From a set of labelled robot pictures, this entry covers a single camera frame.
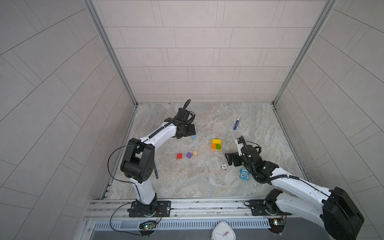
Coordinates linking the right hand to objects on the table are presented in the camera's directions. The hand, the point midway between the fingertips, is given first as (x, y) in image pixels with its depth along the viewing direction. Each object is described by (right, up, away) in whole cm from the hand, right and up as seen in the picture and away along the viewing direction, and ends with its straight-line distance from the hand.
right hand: (230, 154), depth 84 cm
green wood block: (-6, +3, +7) cm, 10 cm away
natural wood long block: (-10, +1, +7) cm, 12 cm away
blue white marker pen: (+8, +16, +20) cm, 27 cm away
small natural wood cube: (-20, -1, +5) cm, 21 cm away
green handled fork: (-42, -10, -1) cm, 43 cm away
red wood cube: (-30, -3, +6) cm, 31 cm away
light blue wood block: (-21, +8, +12) cm, 26 cm away
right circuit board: (+18, -28, -16) cm, 37 cm away
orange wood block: (-9, +3, +7) cm, 12 cm away
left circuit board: (-41, -27, -19) cm, 52 cm away
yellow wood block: (-7, +6, +7) cm, 11 cm away
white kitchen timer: (-8, -28, -20) cm, 35 cm away
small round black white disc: (-4, -7, +1) cm, 8 cm away
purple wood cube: (-24, -2, +5) cm, 25 cm away
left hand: (-21, +13, +7) cm, 26 cm away
